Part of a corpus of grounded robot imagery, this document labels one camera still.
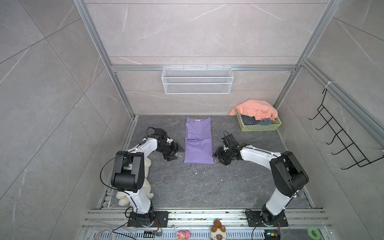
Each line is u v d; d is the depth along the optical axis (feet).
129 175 1.58
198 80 3.29
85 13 2.27
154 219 2.39
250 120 3.74
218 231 2.24
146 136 2.28
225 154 2.62
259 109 3.57
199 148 3.16
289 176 1.54
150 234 2.37
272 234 2.31
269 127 3.51
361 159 1.90
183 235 2.21
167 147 2.68
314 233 2.30
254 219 2.40
